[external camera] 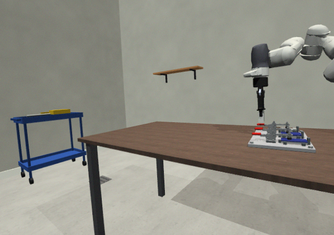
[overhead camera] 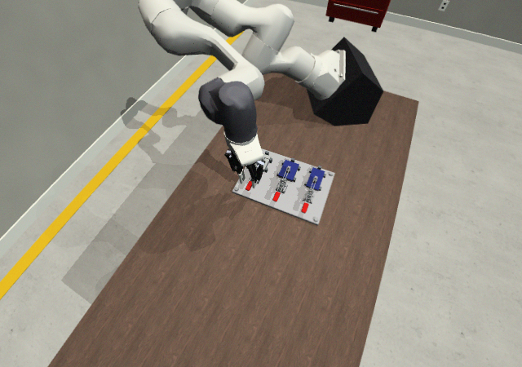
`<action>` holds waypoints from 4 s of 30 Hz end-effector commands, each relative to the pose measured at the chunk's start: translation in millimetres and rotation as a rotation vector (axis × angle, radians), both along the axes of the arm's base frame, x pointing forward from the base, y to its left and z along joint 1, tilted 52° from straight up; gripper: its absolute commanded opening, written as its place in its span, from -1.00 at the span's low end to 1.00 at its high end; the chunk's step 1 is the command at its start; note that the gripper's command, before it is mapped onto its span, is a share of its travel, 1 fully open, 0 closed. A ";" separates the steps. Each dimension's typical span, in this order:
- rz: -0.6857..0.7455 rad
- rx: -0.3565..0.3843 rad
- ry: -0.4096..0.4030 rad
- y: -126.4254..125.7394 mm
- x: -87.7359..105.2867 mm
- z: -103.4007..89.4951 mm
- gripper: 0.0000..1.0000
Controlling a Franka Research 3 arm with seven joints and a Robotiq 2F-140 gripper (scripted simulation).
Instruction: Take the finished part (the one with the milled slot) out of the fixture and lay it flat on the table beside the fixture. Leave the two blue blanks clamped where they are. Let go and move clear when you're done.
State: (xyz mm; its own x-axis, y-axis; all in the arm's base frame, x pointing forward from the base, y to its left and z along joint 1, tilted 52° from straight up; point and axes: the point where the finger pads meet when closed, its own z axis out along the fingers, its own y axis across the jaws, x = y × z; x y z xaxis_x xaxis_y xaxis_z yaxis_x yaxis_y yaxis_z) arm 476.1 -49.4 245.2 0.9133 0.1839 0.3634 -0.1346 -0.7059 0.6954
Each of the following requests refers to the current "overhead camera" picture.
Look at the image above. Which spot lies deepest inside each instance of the blue metal block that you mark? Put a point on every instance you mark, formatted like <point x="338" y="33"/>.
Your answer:
<point x="293" y="169"/>

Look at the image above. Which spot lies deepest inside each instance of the blue rectangular block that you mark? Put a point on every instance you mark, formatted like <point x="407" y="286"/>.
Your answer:
<point x="319" y="174"/>

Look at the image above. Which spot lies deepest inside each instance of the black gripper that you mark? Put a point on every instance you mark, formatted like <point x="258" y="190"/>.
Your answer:
<point x="235" y="165"/>

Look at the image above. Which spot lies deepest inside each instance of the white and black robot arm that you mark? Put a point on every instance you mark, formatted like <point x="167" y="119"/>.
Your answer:
<point x="232" y="103"/>

